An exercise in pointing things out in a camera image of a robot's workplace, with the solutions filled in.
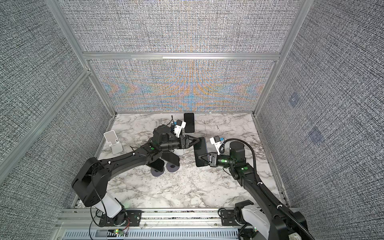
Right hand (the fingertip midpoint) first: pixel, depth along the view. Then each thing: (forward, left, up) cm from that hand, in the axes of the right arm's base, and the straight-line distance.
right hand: (199, 157), depth 74 cm
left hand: (+7, +1, +3) cm, 8 cm away
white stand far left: (+20, +55, -9) cm, 59 cm away
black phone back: (+31, +6, -4) cm, 31 cm away
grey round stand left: (0, +25, -18) cm, 31 cm away
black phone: (+3, +24, -14) cm, 28 cm away
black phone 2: (+6, +16, -10) cm, 20 cm away
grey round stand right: (+3, +16, -18) cm, 25 cm away
